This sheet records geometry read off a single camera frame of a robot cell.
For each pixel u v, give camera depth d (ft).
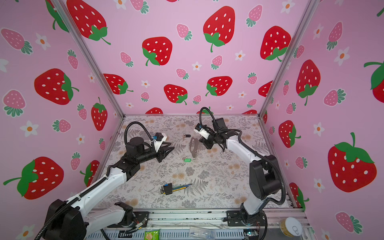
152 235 2.25
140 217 2.45
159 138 2.13
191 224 2.40
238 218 2.35
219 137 2.21
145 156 2.16
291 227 2.21
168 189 2.74
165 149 2.30
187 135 3.53
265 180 1.50
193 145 3.06
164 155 2.35
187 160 3.14
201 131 2.54
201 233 2.26
